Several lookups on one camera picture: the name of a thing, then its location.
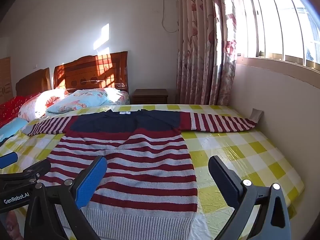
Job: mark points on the plain dark wooden headboard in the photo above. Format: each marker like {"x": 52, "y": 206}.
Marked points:
{"x": 32, "y": 82}

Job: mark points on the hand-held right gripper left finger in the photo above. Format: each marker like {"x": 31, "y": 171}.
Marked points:
{"x": 91, "y": 180}

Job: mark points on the plain light blue cloth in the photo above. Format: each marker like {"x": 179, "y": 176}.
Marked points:
{"x": 10, "y": 127}

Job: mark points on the yellow white checkered bed sheet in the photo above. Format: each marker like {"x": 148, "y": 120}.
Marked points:
{"x": 237, "y": 150}

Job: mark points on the barred window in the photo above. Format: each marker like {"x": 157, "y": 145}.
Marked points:
{"x": 275, "y": 30}

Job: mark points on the red patterned blanket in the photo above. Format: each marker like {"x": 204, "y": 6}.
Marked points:
{"x": 10, "y": 107}

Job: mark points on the light blue floral quilt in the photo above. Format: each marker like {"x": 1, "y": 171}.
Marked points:
{"x": 87, "y": 100}

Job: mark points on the red grey striped navy sweater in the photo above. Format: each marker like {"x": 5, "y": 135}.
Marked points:
{"x": 140, "y": 155}

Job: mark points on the brown wooden nightstand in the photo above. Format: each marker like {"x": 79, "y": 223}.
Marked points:
{"x": 150, "y": 96}

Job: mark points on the white pink floral pillow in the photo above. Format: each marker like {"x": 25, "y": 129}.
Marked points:
{"x": 42, "y": 102}

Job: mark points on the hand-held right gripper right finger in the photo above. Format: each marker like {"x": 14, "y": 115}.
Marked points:
{"x": 223, "y": 177}

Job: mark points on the carved orange wooden headboard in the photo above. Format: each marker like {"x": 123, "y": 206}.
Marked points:
{"x": 87, "y": 70}

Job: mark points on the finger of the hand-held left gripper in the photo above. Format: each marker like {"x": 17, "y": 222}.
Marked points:
{"x": 7, "y": 160}
{"x": 37, "y": 168}

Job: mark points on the pink floral curtain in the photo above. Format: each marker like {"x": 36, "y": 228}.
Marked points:
{"x": 200, "y": 55}

